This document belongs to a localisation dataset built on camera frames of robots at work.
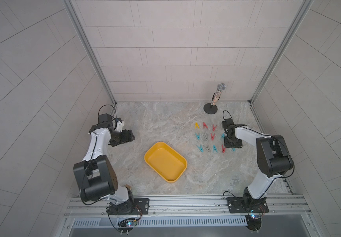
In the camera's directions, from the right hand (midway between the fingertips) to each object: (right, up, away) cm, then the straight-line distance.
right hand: (231, 144), depth 95 cm
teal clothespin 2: (-21, -1, -5) cm, 21 cm away
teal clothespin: (-22, +5, +1) cm, 22 cm away
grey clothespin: (-17, +5, +1) cm, 17 cm away
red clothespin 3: (-6, -2, -4) cm, 8 cm away
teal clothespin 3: (-12, -2, -4) cm, 13 cm away
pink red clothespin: (-10, +10, +6) cm, 15 cm away
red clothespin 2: (-12, +5, +1) cm, 13 cm away
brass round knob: (-61, -18, -19) cm, 66 cm away
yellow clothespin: (-22, +12, +6) cm, 26 cm away
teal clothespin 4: (0, -2, -5) cm, 5 cm away
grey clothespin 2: (-16, -2, -4) cm, 17 cm away
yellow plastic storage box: (-42, -9, -8) cm, 44 cm away
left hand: (-64, +7, -9) cm, 65 cm away
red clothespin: (-16, +12, +7) cm, 21 cm away
